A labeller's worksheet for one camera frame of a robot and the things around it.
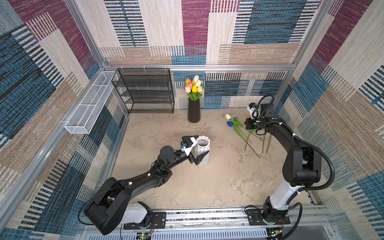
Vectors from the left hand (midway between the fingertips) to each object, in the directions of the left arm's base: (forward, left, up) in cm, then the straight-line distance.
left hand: (202, 141), depth 74 cm
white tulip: (+31, +7, +7) cm, 33 cm away
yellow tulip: (+33, +3, +7) cm, 34 cm away
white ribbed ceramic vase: (-2, 0, -2) cm, 3 cm away
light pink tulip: (+31, 0, +8) cm, 32 cm away
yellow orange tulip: (+40, +7, +7) cm, 42 cm away
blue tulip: (+28, -22, -21) cm, 42 cm away
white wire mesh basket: (+9, +56, +9) cm, 57 cm away
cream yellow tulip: (+15, -43, -24) cm, 51 cm away
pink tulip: (+34, +6, +8) cm, 36 cm away
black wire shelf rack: (+48, +38, -5) cm, 62 cm away
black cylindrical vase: (+34, +4, -13) cm, 37 cm away
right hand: (+19, -28, -9) cm, 35 cm away
